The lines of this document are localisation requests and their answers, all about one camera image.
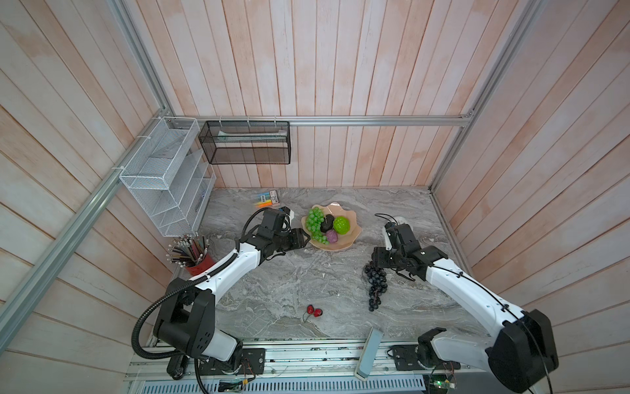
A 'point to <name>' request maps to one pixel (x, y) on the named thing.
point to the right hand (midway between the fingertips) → (378, 254)
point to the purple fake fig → (332, 235)
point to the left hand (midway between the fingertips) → (305, 243)
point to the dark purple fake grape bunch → (376, 279)
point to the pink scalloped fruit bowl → (343, 240)
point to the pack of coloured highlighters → (267, 199)
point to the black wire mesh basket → (247, 142)
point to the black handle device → (177, 365)
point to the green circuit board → (230, 385)
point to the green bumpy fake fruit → (341, 225)
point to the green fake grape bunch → (315, 217)
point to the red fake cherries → (311, 311)
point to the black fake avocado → (327, 224)
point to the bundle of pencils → (187, 249)
